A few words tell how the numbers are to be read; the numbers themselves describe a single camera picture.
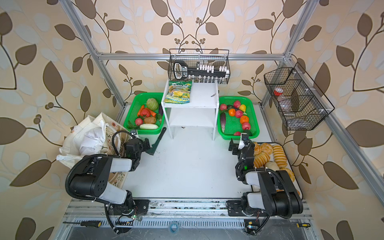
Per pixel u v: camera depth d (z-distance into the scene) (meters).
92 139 0.77
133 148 0.72
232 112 1.09
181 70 0.84
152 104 1.09
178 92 0.77
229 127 1.05
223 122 1.05
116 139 0.79
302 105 0.73
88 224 0.69
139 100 1.13
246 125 1.00
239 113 1.08
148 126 1.04
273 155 0.91
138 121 1.05
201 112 0.93
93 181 0.45
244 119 1.05
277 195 0.43
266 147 0.91
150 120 1.05
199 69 0.83
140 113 1.09
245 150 0.75
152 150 0.94
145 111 1.08
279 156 0.89
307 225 0.69
